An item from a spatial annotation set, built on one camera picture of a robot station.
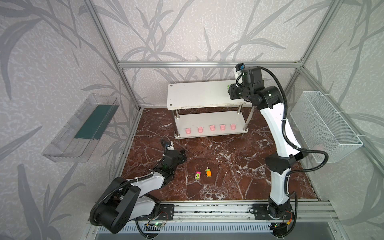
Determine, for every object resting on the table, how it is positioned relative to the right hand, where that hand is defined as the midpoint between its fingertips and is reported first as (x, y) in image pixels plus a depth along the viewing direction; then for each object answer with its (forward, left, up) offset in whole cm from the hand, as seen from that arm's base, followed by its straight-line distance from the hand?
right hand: (231, 83), depth 73 cm
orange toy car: (-30, +11, -39) cm, 51 cm away
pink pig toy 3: (-2, +8, -34) cm, 35 cm away
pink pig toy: (-5, +24, -34) cm, 42 cm away
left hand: (-16, +27, -35) cm, 47 cm away
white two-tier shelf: (+22, +13, -42) cm, 49 cm away
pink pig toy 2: (-3, +16, -35) cm, 38 cm away
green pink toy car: (-32, +18, -38) cm, 53 cm away
